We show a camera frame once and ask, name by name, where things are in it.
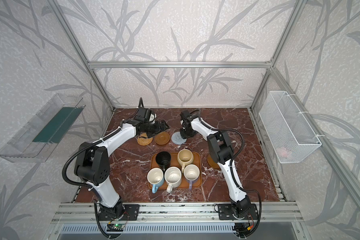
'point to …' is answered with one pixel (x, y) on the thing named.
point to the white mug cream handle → (173, 176)
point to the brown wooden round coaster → (162, 138)
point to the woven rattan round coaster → (144, 141)
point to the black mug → (163, 159)
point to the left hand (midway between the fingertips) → (166, 124)
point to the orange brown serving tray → (174, 162)
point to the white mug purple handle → (191, 172)
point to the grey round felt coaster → (177, 138)
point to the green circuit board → (115, 227)
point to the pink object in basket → (284, 152)
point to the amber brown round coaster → (212, 163)
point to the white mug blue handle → (155, 177)
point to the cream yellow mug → (185, 157)
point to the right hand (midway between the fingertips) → (185, 132)
